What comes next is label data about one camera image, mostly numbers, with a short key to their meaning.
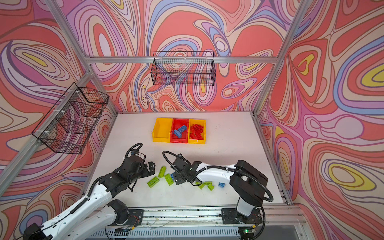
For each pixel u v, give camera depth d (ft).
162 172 2.83
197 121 3.53
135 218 2.36
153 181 2.76
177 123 3.47
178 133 3.42
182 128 3.54
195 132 3.43
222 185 2.70
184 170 2.13
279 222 2.33
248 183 1.46
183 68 3.16
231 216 2.42
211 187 2.67
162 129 3.52
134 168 2.00
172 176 2.84
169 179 2.76
